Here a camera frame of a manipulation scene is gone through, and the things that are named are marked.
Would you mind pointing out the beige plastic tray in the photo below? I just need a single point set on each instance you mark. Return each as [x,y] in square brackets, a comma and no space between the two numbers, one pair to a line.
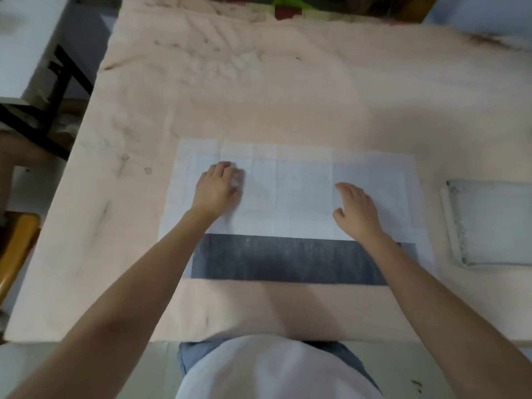
[490,224]

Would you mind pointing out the person's right hand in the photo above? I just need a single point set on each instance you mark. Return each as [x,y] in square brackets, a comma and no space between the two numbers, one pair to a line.
[359,213]

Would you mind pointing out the white folding table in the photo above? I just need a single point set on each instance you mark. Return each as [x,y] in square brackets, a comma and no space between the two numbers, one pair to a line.
[25,37]

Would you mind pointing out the person's blue jeans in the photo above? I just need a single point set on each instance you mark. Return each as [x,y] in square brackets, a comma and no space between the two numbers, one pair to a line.
[191,357]

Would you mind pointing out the person's white shirt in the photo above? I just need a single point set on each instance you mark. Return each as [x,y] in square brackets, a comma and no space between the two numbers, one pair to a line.
[274,369]

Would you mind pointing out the green plastic item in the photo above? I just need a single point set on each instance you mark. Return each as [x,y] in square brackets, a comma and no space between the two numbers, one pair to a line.
[291,1]

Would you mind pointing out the pink tablecloth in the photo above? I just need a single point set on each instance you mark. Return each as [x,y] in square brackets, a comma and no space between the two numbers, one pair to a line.
[291,78]

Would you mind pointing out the person's left forearm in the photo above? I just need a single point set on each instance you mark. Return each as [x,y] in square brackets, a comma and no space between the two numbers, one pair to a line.
[124,307]

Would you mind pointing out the person's right forearm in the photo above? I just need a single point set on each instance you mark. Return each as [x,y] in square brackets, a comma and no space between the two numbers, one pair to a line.
[436,307]

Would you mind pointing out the yellow chair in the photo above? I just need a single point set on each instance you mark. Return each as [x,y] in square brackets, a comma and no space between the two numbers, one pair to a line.
[14,245]

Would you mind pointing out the brown wooden post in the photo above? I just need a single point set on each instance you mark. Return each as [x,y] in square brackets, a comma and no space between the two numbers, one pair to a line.
[415,8]

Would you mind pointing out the person's left hand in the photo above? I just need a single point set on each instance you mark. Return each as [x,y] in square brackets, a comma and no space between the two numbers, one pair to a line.
[216,191]

